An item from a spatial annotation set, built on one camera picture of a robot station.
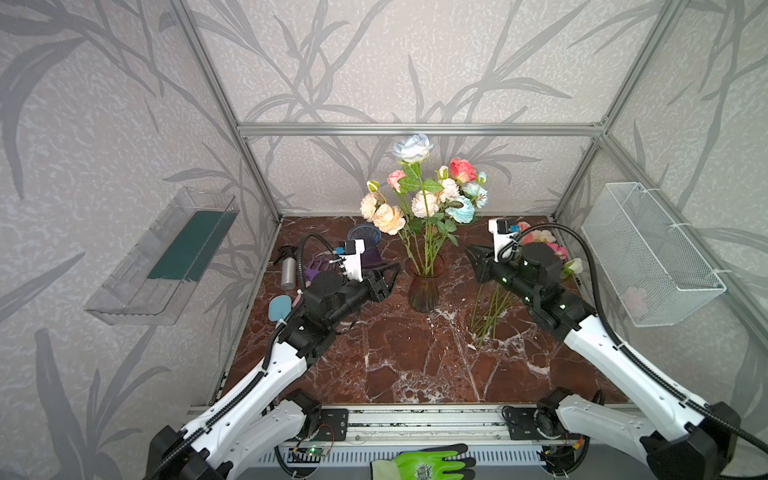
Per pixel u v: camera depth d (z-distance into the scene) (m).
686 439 0.37
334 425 0.74
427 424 0.75
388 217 0.69
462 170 0.74
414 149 0.61
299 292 0.52
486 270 0.62
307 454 0.71
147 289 0.63
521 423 0.73
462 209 0.71
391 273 0.67
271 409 0.58
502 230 0.61
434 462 0.68
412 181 0.68
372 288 0.61
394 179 0.70
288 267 1.02
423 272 0.84
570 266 1.02
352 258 0.62
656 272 0.63
